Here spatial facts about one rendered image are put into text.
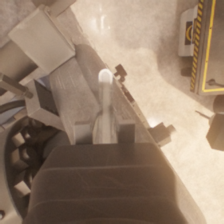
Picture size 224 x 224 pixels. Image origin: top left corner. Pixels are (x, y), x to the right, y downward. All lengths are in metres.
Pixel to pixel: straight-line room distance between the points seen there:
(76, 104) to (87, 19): 0.94
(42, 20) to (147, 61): 0.94
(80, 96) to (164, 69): 1.01
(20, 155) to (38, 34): 0.33
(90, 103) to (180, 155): 1.38
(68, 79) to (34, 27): 0.11
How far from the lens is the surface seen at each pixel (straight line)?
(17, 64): 0.39
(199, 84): 1.01
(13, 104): 0.56
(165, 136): 0.72
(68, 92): 0.31
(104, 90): 0.16
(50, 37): 0.35
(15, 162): 0.53
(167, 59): 1.25
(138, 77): 1.19
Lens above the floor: 1.15
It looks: 70 degrees down
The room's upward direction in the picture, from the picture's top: 168 degrees clockwise
